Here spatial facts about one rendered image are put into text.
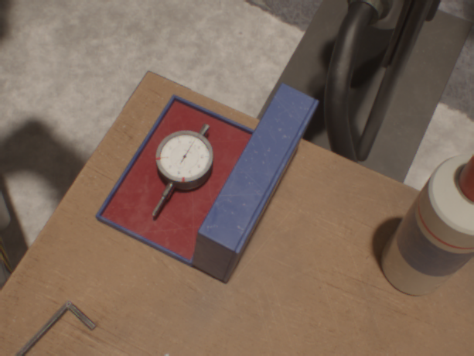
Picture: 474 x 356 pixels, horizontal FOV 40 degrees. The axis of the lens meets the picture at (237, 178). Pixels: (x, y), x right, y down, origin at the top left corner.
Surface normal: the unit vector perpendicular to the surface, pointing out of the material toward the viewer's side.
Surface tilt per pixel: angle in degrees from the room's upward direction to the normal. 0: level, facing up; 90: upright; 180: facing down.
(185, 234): 0
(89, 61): 0
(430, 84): 0
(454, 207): 42
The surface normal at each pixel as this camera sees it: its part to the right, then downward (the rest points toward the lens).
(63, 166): 0.00, -0.41
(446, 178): -0.63, -0.50
